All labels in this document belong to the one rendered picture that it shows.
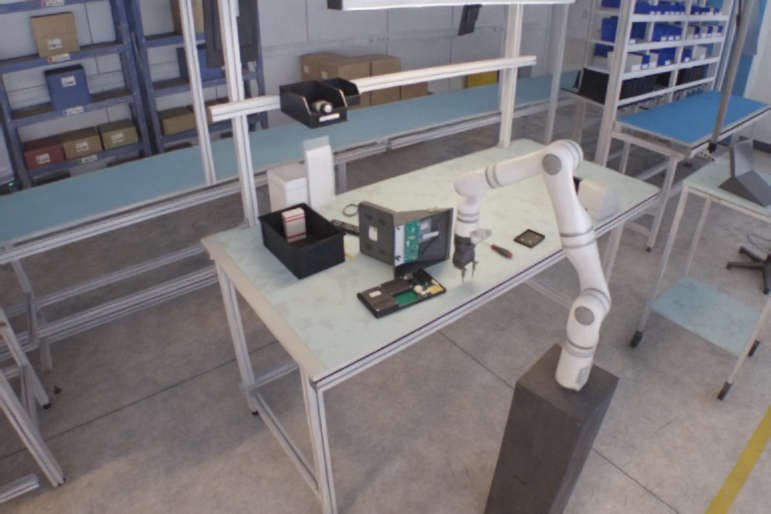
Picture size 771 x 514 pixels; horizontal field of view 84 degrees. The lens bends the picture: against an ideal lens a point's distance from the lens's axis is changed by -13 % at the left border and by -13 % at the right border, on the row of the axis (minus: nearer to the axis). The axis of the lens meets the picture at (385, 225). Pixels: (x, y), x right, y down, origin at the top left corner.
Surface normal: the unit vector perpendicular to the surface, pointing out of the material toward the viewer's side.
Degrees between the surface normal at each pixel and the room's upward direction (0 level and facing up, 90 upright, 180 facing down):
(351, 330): 0
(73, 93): 90
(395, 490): 0
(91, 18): 90
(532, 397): 90
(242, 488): 0
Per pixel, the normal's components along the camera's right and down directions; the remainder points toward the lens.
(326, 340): 0.00, -0.87
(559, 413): -0.73, 0.33
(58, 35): 0.61, 0.39
